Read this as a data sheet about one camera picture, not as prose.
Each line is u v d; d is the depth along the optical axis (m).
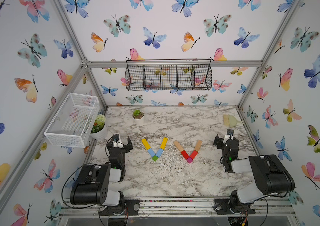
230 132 0.79
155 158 0.91
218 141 0.85
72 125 0.84
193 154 0.93
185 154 0.93
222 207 0.74
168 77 0.99
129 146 0.83
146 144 0.98
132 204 0.76
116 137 0.74
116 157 0.67
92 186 0.44
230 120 1.11
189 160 0.91
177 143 0.99
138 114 1.02
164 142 0.99
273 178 0.45
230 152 0.70
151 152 0.94
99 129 0.95
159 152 0.94
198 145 0.98
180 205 0.76
